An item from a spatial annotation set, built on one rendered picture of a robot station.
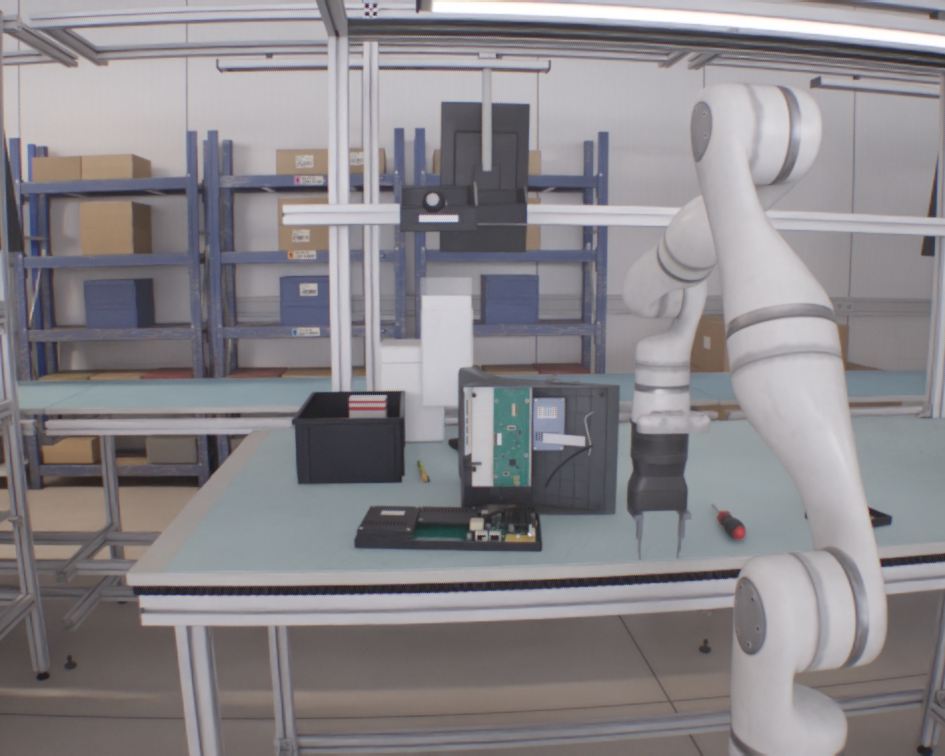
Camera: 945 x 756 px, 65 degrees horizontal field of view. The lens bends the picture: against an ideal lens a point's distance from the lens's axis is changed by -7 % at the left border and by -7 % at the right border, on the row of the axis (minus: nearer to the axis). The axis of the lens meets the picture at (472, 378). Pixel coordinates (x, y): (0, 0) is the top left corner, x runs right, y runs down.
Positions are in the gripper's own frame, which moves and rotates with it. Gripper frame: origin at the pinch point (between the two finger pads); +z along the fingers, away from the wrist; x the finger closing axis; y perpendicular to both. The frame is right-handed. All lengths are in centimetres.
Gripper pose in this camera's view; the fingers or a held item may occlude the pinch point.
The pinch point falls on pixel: (658, 558)
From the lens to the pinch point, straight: 107.7
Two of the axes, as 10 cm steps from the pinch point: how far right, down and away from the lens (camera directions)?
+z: 0.0, 9.9, 1.5
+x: -10.0, 0.0, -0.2
